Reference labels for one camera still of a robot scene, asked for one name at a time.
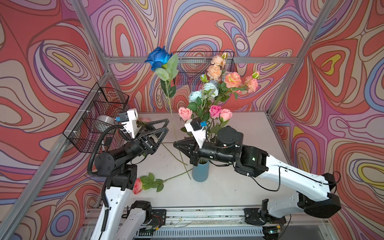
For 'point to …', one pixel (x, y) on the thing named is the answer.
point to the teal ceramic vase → (200, 173)
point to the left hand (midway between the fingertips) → (170, 132)
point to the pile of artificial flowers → (140, 122)
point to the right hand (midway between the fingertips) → (176, 149)
